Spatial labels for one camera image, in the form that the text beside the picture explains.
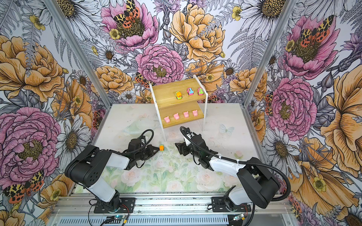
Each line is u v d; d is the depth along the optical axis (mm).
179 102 778
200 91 792
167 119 890
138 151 778
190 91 785
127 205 742
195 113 923
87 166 478
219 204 745
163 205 762
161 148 934
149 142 758
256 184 434
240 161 490
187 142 759
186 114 916
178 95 768
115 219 727
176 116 901
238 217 715
